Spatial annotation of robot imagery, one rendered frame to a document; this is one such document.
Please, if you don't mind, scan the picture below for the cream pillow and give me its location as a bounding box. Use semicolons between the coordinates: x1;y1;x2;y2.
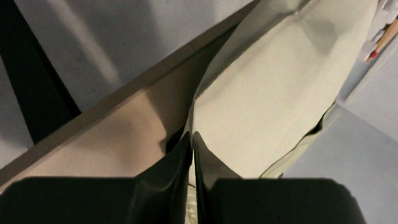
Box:
182;0;378;187

